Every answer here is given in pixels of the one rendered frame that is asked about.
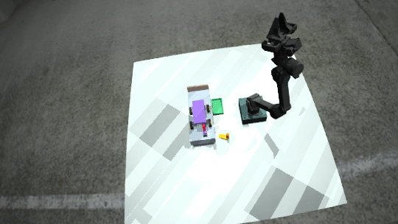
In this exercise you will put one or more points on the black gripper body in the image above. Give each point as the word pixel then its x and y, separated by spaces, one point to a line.
pixel 274 45

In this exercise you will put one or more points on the yellow wheel chock with orange handle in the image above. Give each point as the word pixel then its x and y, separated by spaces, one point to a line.
pixel 226 137

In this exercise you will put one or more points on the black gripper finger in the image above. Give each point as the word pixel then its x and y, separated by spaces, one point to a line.
pixel 283 23
pixel 274 32

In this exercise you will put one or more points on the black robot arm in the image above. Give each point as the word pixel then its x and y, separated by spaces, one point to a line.
pixel 286 66

